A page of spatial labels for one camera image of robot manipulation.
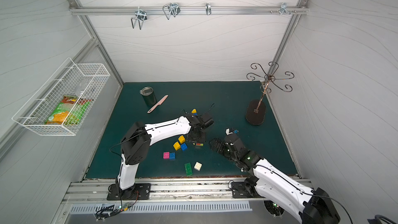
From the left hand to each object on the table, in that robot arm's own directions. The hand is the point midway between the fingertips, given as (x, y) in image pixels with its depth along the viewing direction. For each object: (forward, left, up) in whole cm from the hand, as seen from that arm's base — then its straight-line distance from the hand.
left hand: (201, 142), depth 86 cm
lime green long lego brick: (0, +2, -4) cm, 4 cm away
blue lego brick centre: (-2, +10, -2) cm, 10 cm away
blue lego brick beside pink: (-7, +16, -3) cm, 18 cm away
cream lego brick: (-12, +2, -3) cm, 12 cm away
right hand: (-2, -7, +3) cm, 8 cm away
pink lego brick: (-7, +19, -3) cm, 21 cm away
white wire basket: (+22, +63, +26) cm, 71 cm away
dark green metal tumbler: (+28, +35, +7) cm, 45 cm away
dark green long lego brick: (-13, +6, -4) cm, 15 cm away
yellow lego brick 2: (+2, +12, -2) cm, 12 cm away
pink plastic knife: (+30, +31, -3) cm, 43 cm away
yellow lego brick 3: (-1, +14, -2) cm, 14 cm away
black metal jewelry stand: (+24, -36, -1) cm, 43 cm away
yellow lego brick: (+22, +6, -2) cm, 23 cm away
